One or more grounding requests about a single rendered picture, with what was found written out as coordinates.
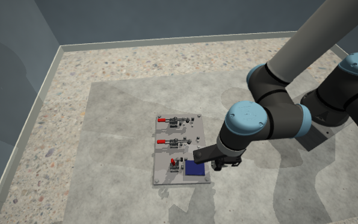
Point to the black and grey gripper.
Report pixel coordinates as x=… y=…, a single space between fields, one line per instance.
x=217 y=164

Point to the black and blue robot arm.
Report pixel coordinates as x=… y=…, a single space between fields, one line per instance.
x=273 y=115

